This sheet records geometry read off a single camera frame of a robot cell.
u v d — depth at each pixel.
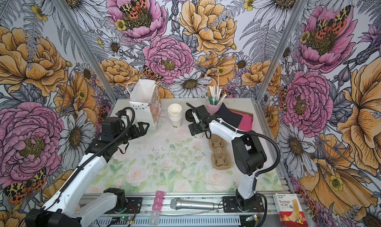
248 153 0.49
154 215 0.70
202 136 0.97
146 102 0.84
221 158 0.87
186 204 0.72
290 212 0.70
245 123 1.02
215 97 1.04
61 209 0.39
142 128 0.70
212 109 1.00
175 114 0.92
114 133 0.60
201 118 0.73
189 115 1.06
